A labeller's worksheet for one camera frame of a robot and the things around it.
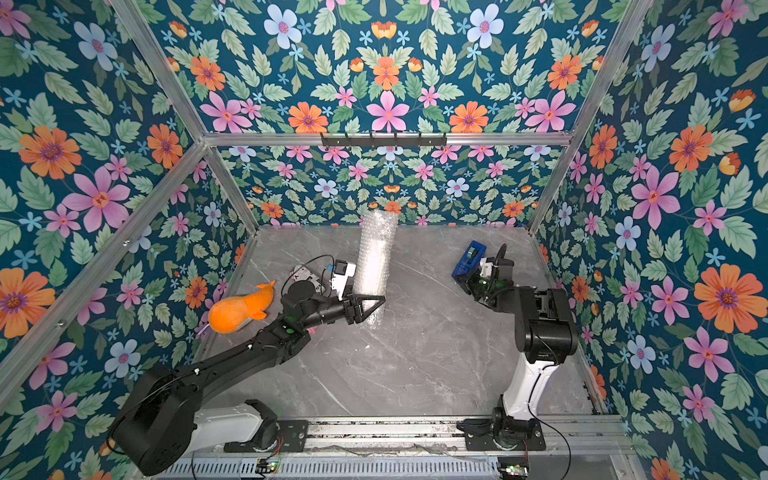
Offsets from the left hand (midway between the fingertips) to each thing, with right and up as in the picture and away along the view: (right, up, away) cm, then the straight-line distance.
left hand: (382, 298), depth 72 cm
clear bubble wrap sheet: (-2, +9, -3) cm, 10 cm away
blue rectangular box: (+29, +9, +32) cm, 44 cm away
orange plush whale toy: (-47, -7, +16) cm, 50 cm away
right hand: (+25, +5, +26) cm, 37 cm away
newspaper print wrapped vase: (-31, +4, +30) cm, 43 cm away
